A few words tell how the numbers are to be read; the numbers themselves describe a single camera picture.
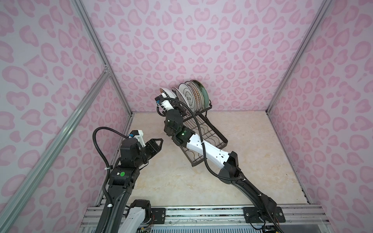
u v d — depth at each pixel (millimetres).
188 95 881
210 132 1050
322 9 705
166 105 661
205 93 833
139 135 641
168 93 735
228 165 562
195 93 818
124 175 476
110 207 415
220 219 733
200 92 802
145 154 597
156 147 629
